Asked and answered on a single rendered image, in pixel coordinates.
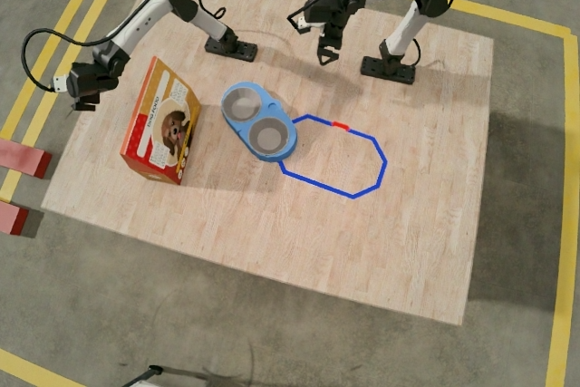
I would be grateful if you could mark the blue tape outline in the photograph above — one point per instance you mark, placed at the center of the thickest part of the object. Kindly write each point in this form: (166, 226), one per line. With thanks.
(323, 186)

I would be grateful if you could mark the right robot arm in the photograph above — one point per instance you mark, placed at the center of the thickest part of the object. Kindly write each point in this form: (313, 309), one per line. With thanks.
(115, 53)

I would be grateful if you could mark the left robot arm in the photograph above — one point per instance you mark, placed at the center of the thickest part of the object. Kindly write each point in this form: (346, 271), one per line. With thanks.
(393, 49)

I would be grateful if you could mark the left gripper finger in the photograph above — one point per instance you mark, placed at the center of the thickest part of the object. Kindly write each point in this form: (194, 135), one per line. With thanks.
(331, 59)

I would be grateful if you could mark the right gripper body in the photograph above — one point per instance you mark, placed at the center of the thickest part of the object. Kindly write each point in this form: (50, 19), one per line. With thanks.
(59, 84)

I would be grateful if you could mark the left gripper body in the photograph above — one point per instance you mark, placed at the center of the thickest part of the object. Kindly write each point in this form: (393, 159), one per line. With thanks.
(330, 35)

